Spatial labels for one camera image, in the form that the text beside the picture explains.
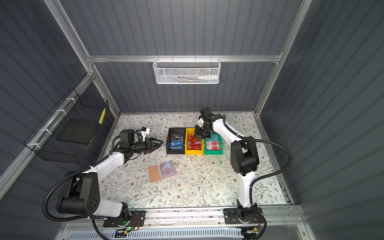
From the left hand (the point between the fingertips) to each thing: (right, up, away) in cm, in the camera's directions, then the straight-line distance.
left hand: (163, 145), depth 83 cm
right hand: (+19, +4, +10) cm, 21 cm away
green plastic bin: (+30, -2, +16) cm, 34 cm away
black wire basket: (-42, +5, -13) cm, 45 cm away
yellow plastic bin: (+17, -2, +13) cm, 21 cm away
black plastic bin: (+4, 0, +19) cm, 19 cm away
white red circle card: (+1, -16, +7) cm, 17 cm away
